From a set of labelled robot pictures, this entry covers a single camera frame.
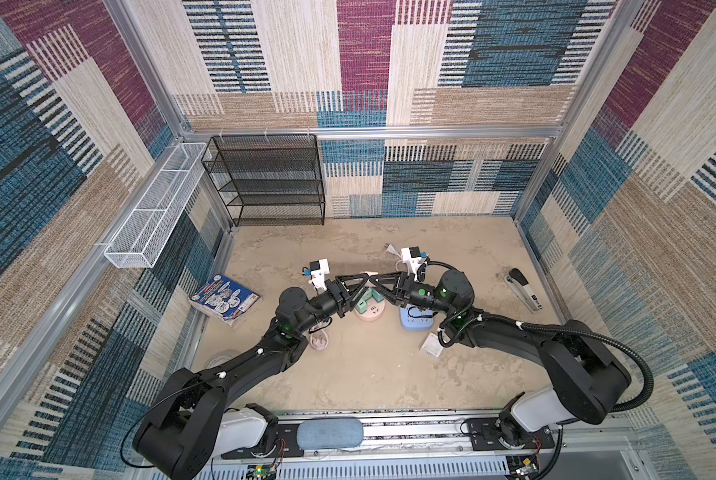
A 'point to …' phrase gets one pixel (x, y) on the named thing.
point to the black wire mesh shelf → (268, 179)
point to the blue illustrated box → (224, 300)
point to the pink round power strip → (374, 310)
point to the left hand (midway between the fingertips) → (372, 281)
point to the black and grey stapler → (523, 291)
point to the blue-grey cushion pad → (330, 434)
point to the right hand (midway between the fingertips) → (369, 287)
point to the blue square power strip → (416, 319)
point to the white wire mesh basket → (142, 238)
